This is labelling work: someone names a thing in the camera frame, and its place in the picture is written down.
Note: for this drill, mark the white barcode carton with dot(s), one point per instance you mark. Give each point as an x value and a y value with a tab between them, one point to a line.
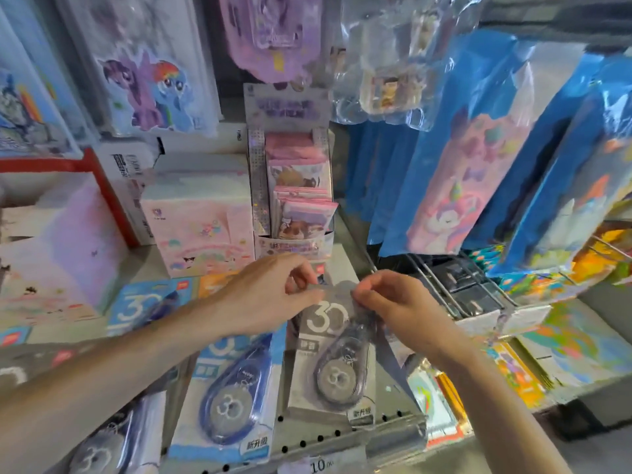
128	172

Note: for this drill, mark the person's left hand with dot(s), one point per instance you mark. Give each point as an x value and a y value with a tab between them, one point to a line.
261	296

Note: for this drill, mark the row of blue character packs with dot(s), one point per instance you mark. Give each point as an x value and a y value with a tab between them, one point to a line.
138	78

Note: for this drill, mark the person's left forearm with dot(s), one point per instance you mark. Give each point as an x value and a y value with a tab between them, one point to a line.
99	375

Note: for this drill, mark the clear bagged pink goods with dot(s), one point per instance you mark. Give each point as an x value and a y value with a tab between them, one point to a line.
395	59

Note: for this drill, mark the grey correction tape pack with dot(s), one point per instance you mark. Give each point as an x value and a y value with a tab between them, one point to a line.
340	380

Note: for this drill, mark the red carton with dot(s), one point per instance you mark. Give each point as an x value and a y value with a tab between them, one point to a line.
108	197

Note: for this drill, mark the person's right hand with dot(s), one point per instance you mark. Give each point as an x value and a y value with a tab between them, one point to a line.
415	315

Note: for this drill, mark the pink card pack display box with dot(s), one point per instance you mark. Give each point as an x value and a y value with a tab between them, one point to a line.
296	192

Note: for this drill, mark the blue bagged goods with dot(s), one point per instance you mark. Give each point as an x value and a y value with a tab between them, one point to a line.
474	143

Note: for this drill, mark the lilac hanging pencil case pack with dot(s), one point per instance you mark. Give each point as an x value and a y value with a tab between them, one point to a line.
271	34

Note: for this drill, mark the pile of assorted correction tapes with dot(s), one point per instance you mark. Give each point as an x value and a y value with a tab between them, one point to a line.
232	399

